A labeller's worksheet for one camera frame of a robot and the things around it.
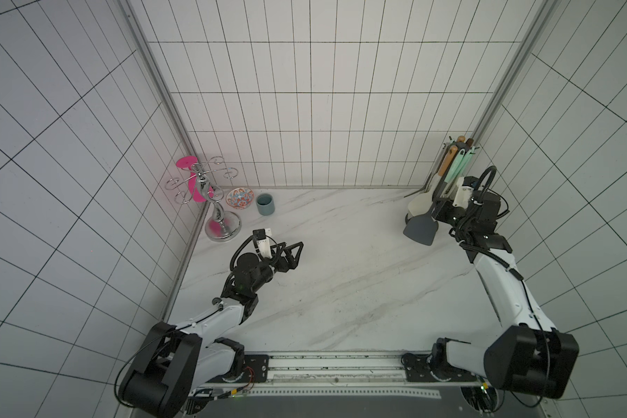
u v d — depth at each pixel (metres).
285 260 0.73
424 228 0.82
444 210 0.70
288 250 0.72
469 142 0.78
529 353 0.39
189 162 0.90
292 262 0.73
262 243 0.73
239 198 1.14
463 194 0.69
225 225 1.07
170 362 0.41
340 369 0.75
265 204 1.07
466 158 0.76
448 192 0.73
